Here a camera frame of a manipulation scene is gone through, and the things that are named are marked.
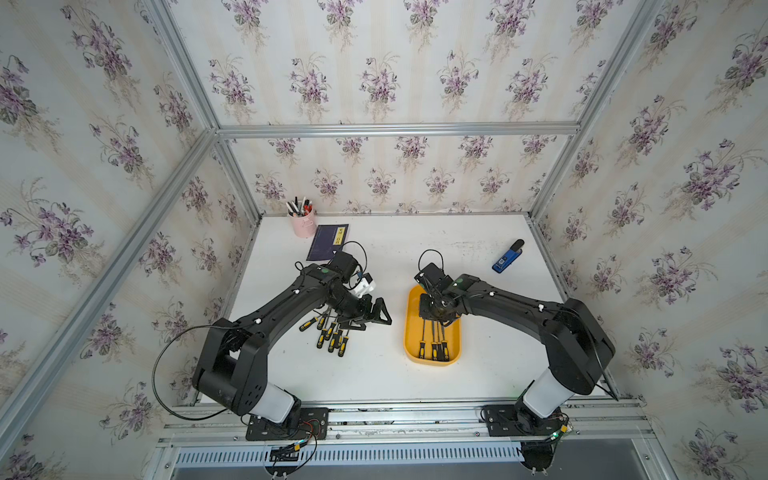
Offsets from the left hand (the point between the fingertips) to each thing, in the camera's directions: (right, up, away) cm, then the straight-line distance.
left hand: (381, 325), depth 78 cm
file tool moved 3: (+16, -8, +8) cm, 19 cm away
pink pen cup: (-29, +28, +30) cm, 50 cm away
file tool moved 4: (+12, -8, +8) cm, 16 cm away
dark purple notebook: (-21, +24, +35) cm, 47 cm away
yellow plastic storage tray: (+10, -5, +10) cm, 15 cm away
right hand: (+14, +1, +10) cm, 17 cm away
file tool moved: (+19, -9, +8) cm, 22 cm away
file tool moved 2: (+17, -8, +8) cm, 21 cm away
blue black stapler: (+43, +15, +25) cm, 52 cm away
